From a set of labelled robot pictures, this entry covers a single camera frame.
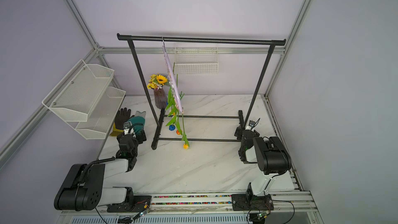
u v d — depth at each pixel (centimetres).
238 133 89
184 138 82
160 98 98
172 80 57
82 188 43
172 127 88
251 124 84
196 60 106
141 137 83
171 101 89
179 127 80
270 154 49
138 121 107
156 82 92
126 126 98
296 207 74
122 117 107
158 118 100
